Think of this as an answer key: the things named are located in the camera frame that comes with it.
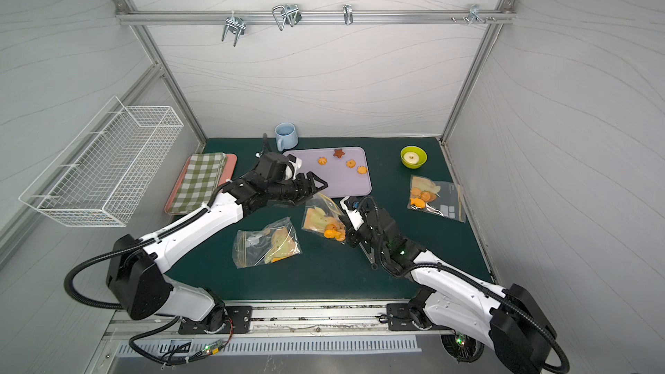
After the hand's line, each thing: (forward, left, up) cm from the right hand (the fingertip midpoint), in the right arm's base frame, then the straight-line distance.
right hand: (343, 213), depth 79 cm
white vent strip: (-35, +47, -17) cm, 61 cm away
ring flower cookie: (+32, -2, -15) cm, 36 cm away
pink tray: (+24, +51, -14) cm, 58 cm away
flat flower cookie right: (+29, -7, -14) cm, 33 cm away
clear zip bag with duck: (-4, +24, -14) cm, 28 cm away
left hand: (+4, +7, +8) cm, 11 cm away
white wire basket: (-3, +65, +19) cm, 68 cm away
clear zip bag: (+17, -38, -16) cm, 45 cm away
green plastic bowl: (+36, -29, -13) cm, 48 cm away
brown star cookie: (+38, +4, -14) cm, 41 cm away
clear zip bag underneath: (+4, +7, -10) cm, 13 cm away
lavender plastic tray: (+29, 0, -15) cm, 33 cm away
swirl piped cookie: (+34, +11, -14) cm, 38 cm away
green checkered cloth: (+23, +61, -13) cm, 66 cm away
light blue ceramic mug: (+39, +26, -5) cm, 48 cm away
